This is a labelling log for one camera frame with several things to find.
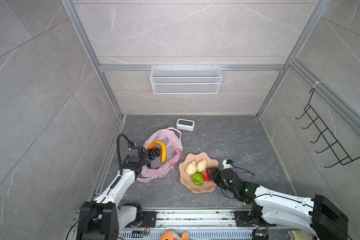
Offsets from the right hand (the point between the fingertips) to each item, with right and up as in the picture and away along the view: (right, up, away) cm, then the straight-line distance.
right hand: (207, 171), depth 82 cm
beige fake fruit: (-9, +1, +2) cm, 9 cm away
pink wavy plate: (-12, -5, +2) cm, 13 cm away
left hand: (-38, +9, +6) cm, 40 cm away
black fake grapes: (-33, +9, +10) cm, 36 cm away
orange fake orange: (-34, +13, +15) cm, 40 cm away
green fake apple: (-5, -3, -2) cm, 7 cm away
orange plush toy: (-19, -22, -19) cm, 34 cm away
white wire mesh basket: (-12, +57, +18) cm, 61 cm away
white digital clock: (-13, +27, +26) cm, 40 cm away
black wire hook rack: (+53, +17, -19) cm, 58 cm away
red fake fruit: (-1, -1, -3) cm, 4 cm away
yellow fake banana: (-26, +10, +15) cm, 32 cm away
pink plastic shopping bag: (-21, +18, +13) cm, 31 cm away
